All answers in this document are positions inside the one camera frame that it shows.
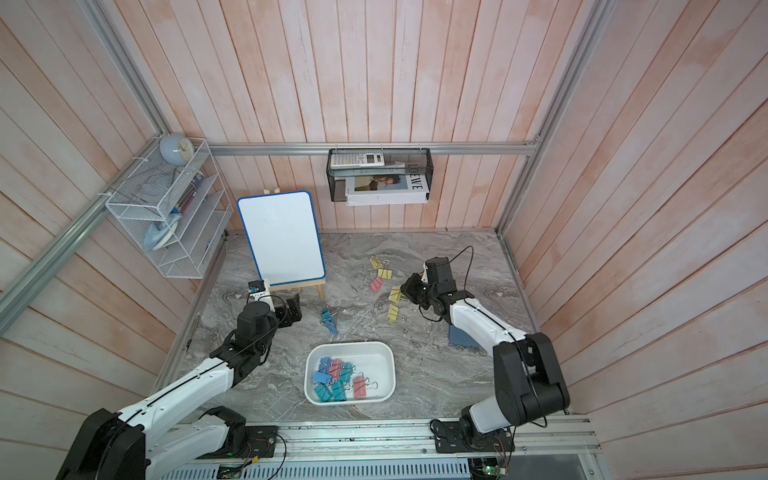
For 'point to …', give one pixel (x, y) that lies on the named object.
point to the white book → (387, 190)
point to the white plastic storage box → (375, 359)
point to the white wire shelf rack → (177, 214)
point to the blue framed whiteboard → (283, 237)
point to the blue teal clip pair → (326, 318)
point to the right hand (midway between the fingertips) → (399, 283)
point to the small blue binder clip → (323, 377)
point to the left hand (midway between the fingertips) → (286, 300)
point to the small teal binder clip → (346, 371)
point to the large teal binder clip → (339, 391)
